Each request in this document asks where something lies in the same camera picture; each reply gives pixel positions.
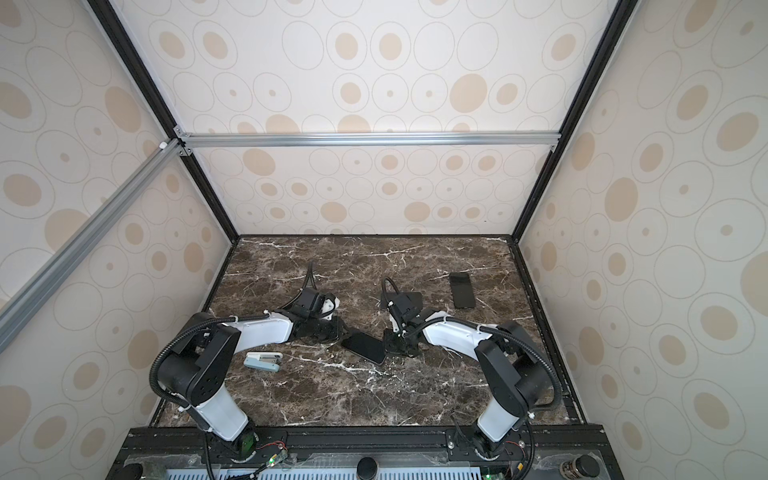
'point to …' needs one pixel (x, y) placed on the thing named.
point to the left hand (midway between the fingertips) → (358, 330)
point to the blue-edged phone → (391, 309)
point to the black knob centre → (367, 468)
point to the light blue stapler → (268, 361)
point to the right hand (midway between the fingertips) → (386, 351)
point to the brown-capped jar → (581, 466)
